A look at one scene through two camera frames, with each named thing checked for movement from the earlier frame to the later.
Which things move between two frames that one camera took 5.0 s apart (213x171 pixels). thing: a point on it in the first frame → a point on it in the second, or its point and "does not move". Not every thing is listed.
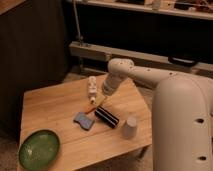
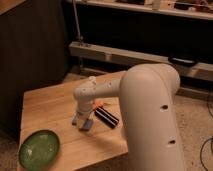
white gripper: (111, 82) → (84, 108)
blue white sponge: (85, 121) does not move
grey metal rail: (83, 49) does not move
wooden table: (88, 125) does not move
